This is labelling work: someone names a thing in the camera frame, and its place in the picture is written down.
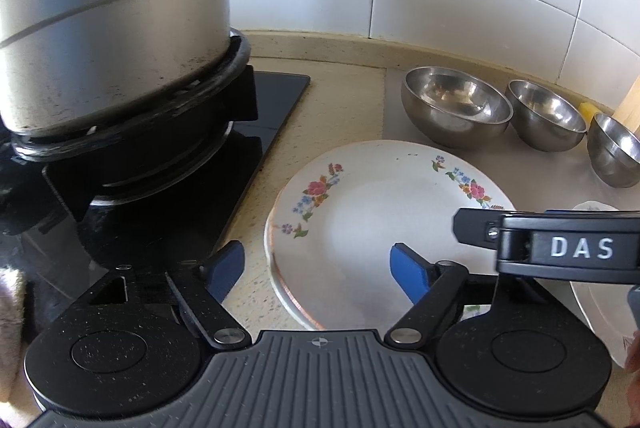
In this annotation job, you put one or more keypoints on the white cloth towel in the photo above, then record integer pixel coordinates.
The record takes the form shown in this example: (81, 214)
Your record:
(13, 292)

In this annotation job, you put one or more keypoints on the black glass gas stove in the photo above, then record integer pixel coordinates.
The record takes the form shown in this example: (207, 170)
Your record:
(152, 186)

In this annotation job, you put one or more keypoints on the small white pink-flower plate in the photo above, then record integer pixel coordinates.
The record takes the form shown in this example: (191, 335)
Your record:
(607, 312)

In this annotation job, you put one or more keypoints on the steel bowl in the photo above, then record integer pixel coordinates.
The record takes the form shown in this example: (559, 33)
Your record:
(613, 152)
(543, 119)
(453, 108)

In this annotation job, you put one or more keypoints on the large multicolour floral plate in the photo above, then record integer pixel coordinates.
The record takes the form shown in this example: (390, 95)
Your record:
(328, 236)

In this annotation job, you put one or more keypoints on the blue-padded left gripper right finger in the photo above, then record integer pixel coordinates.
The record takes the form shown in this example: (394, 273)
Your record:
(438, 292)

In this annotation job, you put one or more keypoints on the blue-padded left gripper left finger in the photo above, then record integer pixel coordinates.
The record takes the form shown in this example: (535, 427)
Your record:
(200, 291)

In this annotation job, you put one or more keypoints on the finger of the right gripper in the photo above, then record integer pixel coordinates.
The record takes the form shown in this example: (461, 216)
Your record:
(477, 227)

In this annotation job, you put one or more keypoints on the white plate pink flowers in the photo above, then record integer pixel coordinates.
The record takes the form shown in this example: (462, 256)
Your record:
(283, 293)

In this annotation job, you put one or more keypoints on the wooden knife block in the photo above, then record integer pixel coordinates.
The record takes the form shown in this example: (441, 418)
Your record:
(628, 112)

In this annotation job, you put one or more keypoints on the large aluminium pot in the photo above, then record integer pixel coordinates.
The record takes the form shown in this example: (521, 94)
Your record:
(67, 63)

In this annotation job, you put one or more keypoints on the yellow sponge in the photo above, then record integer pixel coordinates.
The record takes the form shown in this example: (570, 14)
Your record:
(588, 111)

